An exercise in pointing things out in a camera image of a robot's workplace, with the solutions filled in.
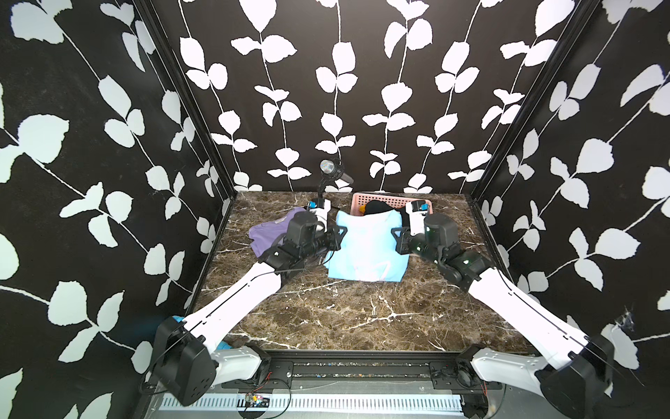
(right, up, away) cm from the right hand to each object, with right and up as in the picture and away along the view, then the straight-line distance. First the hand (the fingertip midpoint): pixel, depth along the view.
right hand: (390, 225), depth 75 cm
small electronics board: (-38, -49, -4) cm, 62 cm away
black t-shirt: (0, +7, +35) cm, 36 cm away
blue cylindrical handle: (-50, -36, +1) cm, 62 cm away
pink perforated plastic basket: (-7, +10, +39) cm, 41 cm away
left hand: (-12, 0, -1) cm, 12 cm away
